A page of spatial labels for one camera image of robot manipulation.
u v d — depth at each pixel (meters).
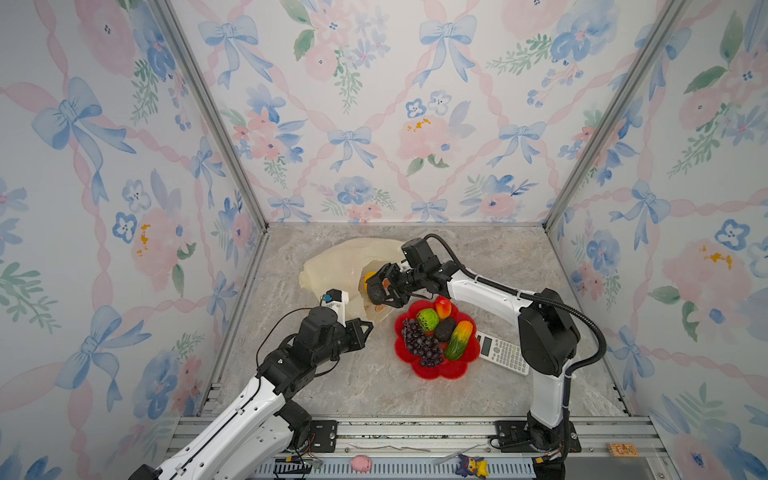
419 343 0.86
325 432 0.74
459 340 0.85
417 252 0.70
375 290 0.82
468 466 0.68
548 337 0.50
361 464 0.69
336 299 0.68
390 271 0.78
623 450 0.72
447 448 0.73
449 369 0.84
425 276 0.70
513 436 0.74
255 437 0.57
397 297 0.79
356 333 0.64
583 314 0.45
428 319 0.88
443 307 0.90
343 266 0.85
